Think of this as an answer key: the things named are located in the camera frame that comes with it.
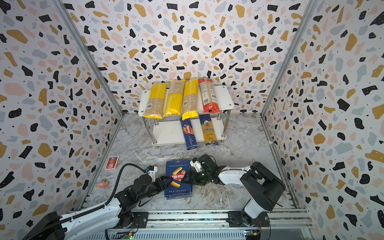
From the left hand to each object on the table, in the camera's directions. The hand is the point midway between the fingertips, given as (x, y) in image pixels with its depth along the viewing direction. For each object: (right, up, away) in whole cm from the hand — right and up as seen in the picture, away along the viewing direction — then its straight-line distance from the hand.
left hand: (174, 182), depth 81 cm
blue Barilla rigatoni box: (+1, -3, -2) cm, 4 cm away
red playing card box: (-40, +8, +11) cm, 43 cm away
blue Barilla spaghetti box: (+8, +24, +14) cm, 29 cm away
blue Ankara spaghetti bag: (+20, +24, +16) cm, 36 cm away
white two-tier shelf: (-7, +28, +22) cm, 36 cm away
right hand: (+6, -1, +1) cm, 7 cm away
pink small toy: (-39, -1, 0) cm, 39 cm away
